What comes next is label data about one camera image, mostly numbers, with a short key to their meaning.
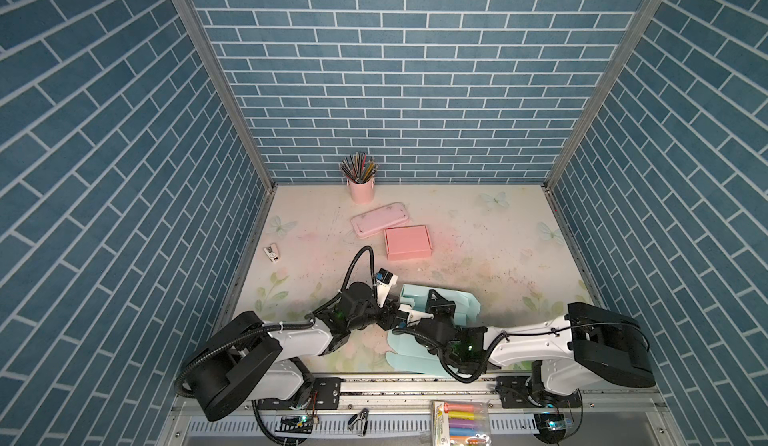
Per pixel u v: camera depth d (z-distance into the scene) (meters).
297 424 0.71
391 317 0.74
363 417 0.71
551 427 0.70
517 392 0.74
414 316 0.72
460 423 0.69
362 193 1.11
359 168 1.11
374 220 1.09
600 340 0.48
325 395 0.74
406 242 1.00
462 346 0.61
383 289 0.76
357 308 0.67
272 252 0.99
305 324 0.58
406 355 0.80
